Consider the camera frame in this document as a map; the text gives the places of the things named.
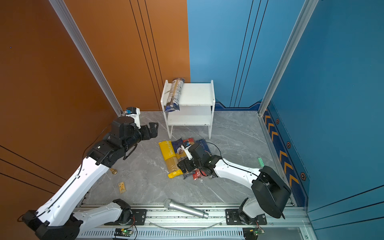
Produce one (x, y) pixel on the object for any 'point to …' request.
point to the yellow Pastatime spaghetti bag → (172, 165)
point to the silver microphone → (169, 205)
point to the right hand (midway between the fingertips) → (183, 161)
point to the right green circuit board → (252, 233)
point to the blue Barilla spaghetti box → (203, 143)
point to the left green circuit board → (121, 232)
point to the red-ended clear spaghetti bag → (197, 175)
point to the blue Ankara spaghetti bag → (179, 151)
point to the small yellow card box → (121, 187)
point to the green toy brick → (261, 162)
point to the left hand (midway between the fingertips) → (151, 123)
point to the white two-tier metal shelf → (196, 107)
